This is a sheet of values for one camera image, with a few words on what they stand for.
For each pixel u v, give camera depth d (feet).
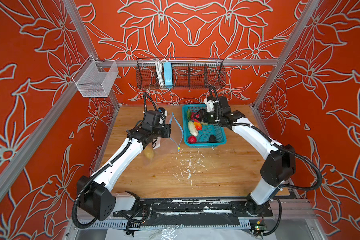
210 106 2.44
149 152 2.87
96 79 3.11
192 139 3.09
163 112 2.29
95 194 1.27
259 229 2.25
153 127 1.90
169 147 2.51
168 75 2.94
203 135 3.30
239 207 2.41
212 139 3.11
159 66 2.87
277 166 1.48
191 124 3.35
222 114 2.10
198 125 3.32
